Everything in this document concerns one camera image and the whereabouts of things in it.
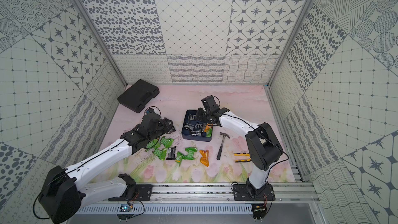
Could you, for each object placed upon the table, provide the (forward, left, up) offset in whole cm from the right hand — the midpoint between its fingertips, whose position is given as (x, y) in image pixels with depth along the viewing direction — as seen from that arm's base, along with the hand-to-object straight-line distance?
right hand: (196, 118), depth 90 cm
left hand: (-6, +13, +6) cm, 16 cm away
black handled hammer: (-6, -17, -9) cm, 20 cm away
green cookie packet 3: (-18, +19, -10) cm, 28 cm away
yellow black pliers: (-17, -27, -10) cm, 34 cm away
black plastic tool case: (+18, +44, -3) cm, 48 cm away
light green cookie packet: (-20, +9, -9) cm, 24 cm away
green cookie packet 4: (-21, +17, +11) cm, 29 cm away
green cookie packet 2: (-12, +17, -9) cm, 23 cm away
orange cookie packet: (-21, -5, -8) cm, 23 cm away
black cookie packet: (-19, +14, -9) cm, 25 cm away
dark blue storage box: (-3, +2, -9) cm, 10 cm away
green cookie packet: (-17, +3, -9) cm, 19 cm away
